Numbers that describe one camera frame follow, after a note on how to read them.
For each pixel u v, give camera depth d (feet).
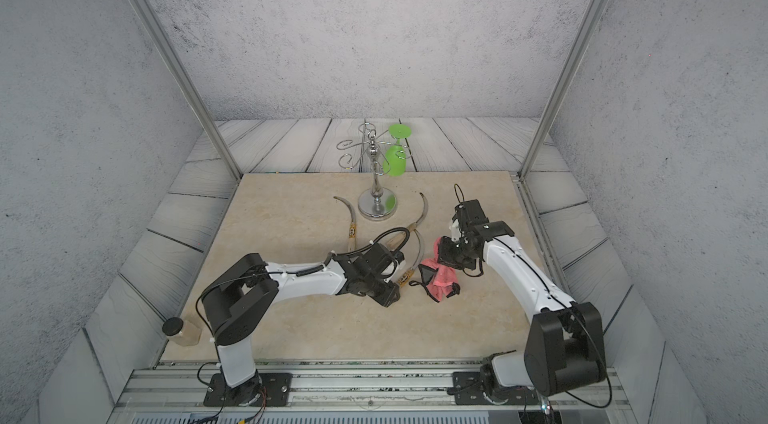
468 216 2.19
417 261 3.15
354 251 2.43
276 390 2.39
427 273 2.67
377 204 3.63
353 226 3.43
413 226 3.43
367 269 2.33
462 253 2.29
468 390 2.36
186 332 2.48
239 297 1.67
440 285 2.60
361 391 2.44
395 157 3.19
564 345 1.34
